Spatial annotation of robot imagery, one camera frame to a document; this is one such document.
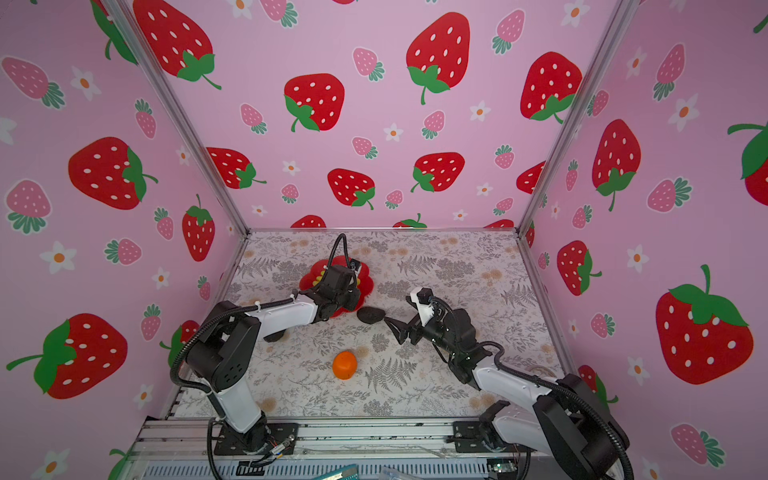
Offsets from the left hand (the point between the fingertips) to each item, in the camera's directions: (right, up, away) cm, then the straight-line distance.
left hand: (353, 287), depth 96 cm
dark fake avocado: (+6, -8, -4) cm, 11 cm away
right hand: (+14, -4, -19) cm, 24 cm away
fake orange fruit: (0, -20, -15) cm, 25 cm away
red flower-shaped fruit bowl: (+3, +3, +3) cm, 6 cm away
